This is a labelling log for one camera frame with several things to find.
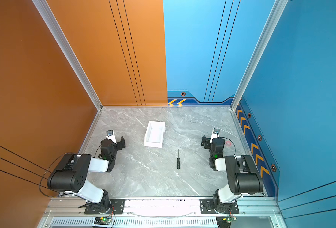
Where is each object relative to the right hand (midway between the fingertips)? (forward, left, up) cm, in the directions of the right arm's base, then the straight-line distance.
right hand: (212, 136), depth 94 cm
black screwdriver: (-18, +23, -5) cm, 29 cm away
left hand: (0, +64, +1) cm, 64 cm away
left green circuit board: (-46, +60, -7) cm, 76 cm away
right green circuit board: (-45, -3, -6) cm, 45 cm away
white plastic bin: (+5, +40, -6) cm, 41 cm away
